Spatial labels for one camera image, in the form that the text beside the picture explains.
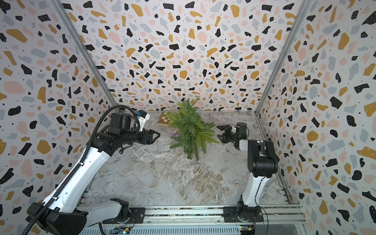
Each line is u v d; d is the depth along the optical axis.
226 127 0.92
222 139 0.92
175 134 1.04
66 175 0.76
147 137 0.63
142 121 0.64
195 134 0.73
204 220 0.73
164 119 1.13
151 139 0.64
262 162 0.52
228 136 0.89
